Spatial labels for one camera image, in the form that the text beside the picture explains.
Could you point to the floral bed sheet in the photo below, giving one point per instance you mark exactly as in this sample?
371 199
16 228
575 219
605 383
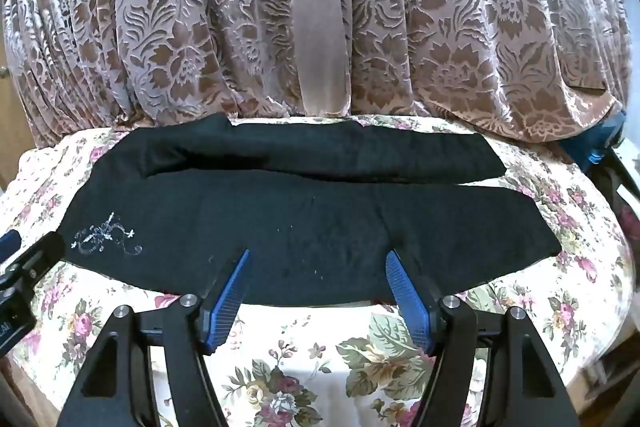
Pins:
320 372

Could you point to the brown floral curtain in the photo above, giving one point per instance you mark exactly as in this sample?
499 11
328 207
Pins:
450 32

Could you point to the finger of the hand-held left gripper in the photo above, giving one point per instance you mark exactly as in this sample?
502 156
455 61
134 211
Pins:
42 252

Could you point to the blue object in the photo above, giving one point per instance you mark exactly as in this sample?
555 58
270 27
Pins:
597 142

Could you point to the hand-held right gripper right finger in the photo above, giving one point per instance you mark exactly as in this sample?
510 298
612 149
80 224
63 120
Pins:
407 302

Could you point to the plain beige curtain band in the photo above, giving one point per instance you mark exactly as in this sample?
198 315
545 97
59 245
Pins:
320 17

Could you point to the black pants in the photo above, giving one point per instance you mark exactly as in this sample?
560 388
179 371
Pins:
300 227

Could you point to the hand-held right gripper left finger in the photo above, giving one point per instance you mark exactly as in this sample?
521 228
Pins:
227 299

